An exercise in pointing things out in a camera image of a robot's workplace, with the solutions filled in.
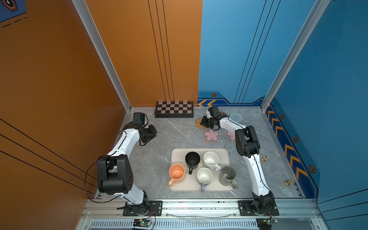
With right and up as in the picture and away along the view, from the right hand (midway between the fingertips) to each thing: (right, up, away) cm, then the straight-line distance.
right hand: (199, 123), depth 109 cm
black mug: (-6, -22, -24) cm, 33 cm away
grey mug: (+14, -30, -27) cm, 43 cm away
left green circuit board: (-32, -49, -39) cm, 70 cm away
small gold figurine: (+40, -22, -18) cm, 50 cm away
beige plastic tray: (0, -26, -22) cm, 35 cm away
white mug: (+5, -23, -20) cm, 31 cm away
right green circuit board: (+29, -49, -40) cm, 69 cm away
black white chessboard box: (-20, +11, +6) cm, 24 cm away
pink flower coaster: (+8, -9, -7) cm, 14 cm away
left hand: (-29, -6, -19) cm, 35 cm away
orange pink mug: (-15, -30, -24) cm, 42 cm away
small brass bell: (+48, -33, -29) cm, 65 cm away
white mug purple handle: (+1, -31, -25) cm, 40 cm away
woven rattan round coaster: (-1, 0, 0) cm, 1 cm away
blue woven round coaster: (+30, +5, +4) cm, 30 cm away
